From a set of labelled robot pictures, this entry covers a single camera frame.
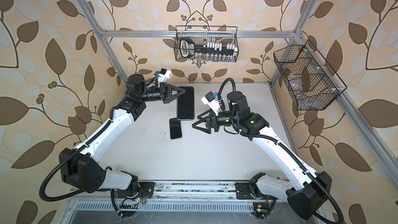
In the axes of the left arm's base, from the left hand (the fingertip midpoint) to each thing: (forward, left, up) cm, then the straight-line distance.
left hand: (185, 92), depth 63 cm
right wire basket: (+11, -60, -4) cm, 61 cm away
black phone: (-4, 0, -3) cm, 5 cm away
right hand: (-10, -5, -8) cm, 14 cm away
